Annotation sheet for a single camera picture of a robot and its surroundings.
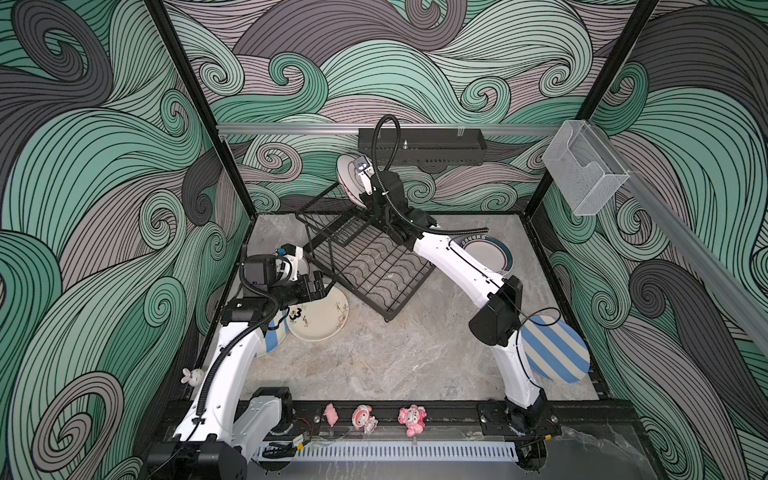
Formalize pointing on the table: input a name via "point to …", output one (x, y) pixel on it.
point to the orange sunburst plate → (349, 180)
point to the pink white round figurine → (363, 419)
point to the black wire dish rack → (347, 245)
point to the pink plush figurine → (414, 418)
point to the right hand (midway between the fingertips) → (380, 173)
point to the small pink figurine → (331, 414)
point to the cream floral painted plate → (319, 319)
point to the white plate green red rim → (491, 252)
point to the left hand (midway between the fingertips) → (323, 279)
